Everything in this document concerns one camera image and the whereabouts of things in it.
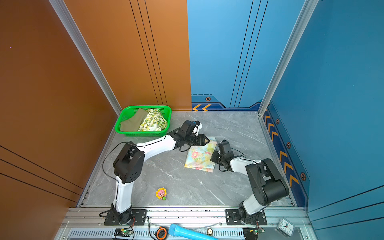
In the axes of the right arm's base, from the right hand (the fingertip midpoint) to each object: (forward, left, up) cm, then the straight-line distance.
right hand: (211, 156), depth 95 cm
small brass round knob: (-40, +3, +3) cm, 40 cm away
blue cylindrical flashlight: (-40, +15, +3) cm, 43 cm away
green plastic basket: (+34, +60, +9) cm, 69 cm away
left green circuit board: (-40, +44, -1) cm, 59 cm away
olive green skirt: (+22, +54, +8) cm, 59 cm away
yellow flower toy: (-23, +27, +4) cm, 36 cm away
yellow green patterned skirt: (+24, +40, +8) cm, 47 cm away
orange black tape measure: (-40, +25, +3) cm, 47 cm away
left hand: (+6, +2, +11) cm, 12 cm away
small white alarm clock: (-38, -33, 0) cm, 50 cm away
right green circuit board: (-39, -19, -1) cm, 43 cm away
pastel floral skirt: (-1, +8, +1) cm, 8 cm away
